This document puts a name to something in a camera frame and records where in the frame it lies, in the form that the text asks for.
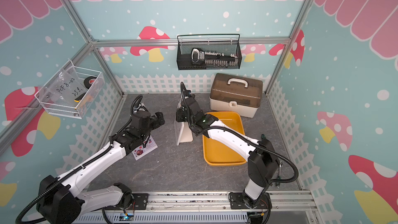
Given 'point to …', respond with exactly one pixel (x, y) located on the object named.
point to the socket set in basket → (215, 59)
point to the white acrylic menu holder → (183, 131)
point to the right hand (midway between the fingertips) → (177, 109)
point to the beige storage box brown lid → (231, 93)
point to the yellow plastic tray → (215, 153)
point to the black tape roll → (89, 81)
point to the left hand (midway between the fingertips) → (156, 118)
